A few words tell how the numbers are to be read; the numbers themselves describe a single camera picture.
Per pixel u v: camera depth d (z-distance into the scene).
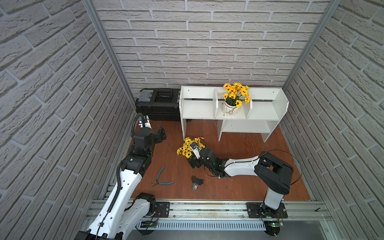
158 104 1.00
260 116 0.84
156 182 0.83
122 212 0.43
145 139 0.51
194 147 0.74
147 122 0.62
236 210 0.76
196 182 0.81
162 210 0.73
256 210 0.73
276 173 0.47
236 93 0.75
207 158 0.65
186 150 0.81
